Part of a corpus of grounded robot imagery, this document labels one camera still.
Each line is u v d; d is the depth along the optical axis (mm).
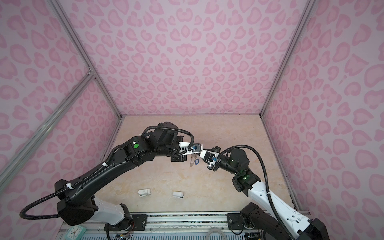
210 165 609
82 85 836
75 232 693
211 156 535
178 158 569
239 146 500
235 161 524
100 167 410
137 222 736
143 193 795
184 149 518
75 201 386
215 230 690
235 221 765
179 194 801
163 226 734
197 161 817
